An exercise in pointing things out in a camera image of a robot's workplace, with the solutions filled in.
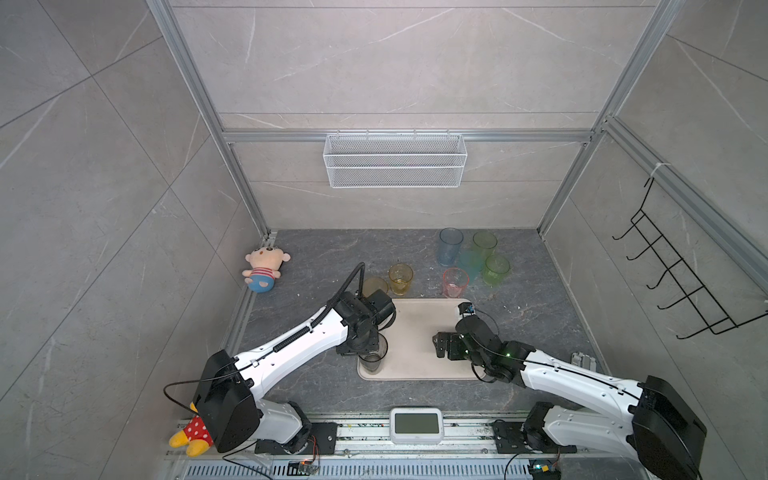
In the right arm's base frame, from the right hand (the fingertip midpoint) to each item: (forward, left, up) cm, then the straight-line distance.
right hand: (444, 336), depth 85 cm
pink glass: (+21, -6, -1) cm, 22 cm away
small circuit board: (-30, +38, -6) cm, 48 cm away
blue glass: (+34, -6, +5) cm, 35 cm away
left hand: (-3, +22, +6) cm, 23 cm away
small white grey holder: (-6, -41, -6) cm, 41 cm away
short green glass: (+28, -23, -5) cm, 36 cm away
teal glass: (+28, -14, -1) cm, 32 cm away
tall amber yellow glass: (+14, +21, +7) cm, 26 cm away
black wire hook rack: (-5, -52, +24) cm, 58 cm away
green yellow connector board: (-31, -20, -7) cm, 38 cm away
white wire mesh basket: (+54, +13, +24) cm, 61 cm away
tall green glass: (+44, -23, -7) cm, 50 cm away
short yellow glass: (+27, +12, -7) cm, 30 cm away
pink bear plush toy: (+28, +59, +1) cm, 65 cm away
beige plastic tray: (-1, +9, -8) cm, 12 cm away
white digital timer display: (-22, +10, -2) cm, 24 cm away
